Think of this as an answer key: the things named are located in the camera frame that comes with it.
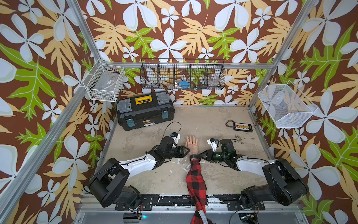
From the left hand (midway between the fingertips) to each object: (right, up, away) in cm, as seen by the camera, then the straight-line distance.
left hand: (188, 148), depth 84 cm
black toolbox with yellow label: (-31, +24, +10) cm, 40 cm away
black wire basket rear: (-3, +50, +13) cm, 52 cm away
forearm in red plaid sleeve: (+4, -20, -9) cm, 22 cm away
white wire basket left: (-53, +41, +2) cm, 67 cm away
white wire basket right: (+59, +26, -2) cm, 65 cm away
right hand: (+7, -5, +1) cm, 8 cm away
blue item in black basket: (-2, +42, +12) cm, 44 cm away
